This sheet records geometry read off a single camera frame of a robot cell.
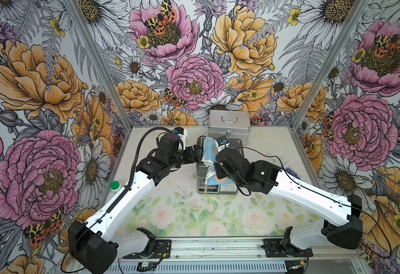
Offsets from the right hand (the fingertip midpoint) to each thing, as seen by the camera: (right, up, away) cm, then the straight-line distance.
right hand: (219, 163), depth 71 cm
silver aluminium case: (+12, +19, +34) cm, 41 cm away
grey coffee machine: (+7, +7, 0) cm, 10 cm away
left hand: (-10, +3, +4) cm, 11 cm away
